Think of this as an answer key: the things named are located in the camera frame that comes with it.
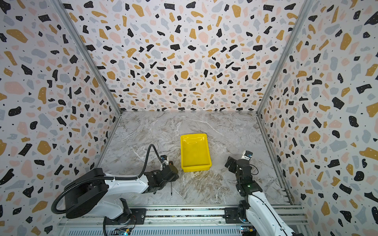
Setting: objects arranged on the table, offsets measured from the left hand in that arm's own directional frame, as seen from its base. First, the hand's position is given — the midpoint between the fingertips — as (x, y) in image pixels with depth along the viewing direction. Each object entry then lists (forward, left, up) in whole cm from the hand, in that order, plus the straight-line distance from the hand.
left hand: (175, 170), depth 87 cm
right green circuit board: (-30, -38, -3) cm, 49 cm away
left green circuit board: (-29, +23, -2) cm, 37 cm away
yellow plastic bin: (+10, -12, -2) cm, 16 cm away
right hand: (+5, -34, +7) cm, 35 cm away
